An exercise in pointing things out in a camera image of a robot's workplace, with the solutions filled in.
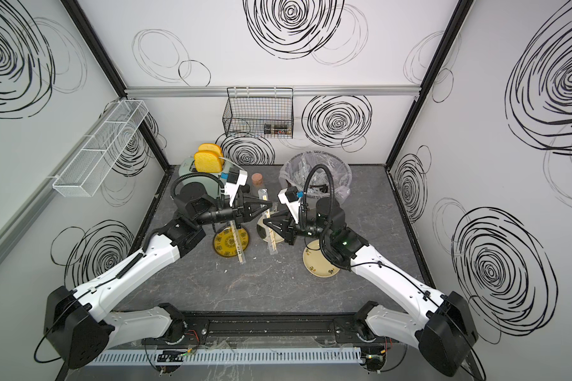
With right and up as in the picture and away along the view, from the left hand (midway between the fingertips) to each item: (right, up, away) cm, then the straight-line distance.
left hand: (269, 206), depth 63 cm
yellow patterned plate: (-21, -17, +31) cm, 41 cm away
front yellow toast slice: (-28, +16, +33) cm, 46 cm away
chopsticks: (-15, -18, +28) cm, 36 cm away
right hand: (-1, -5, +3) cm, 5 cm away
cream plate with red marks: (+15, -24, +26) cm, 39 cm away
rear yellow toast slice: (-27, +22, +33) cm, 48 cm away
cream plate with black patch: (-5, -13, +32) cm, 35 cm away
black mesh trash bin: (+7, +12, +27) cm, 30 cm away
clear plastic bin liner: (+16, +10, +31) cm, 36 cm away
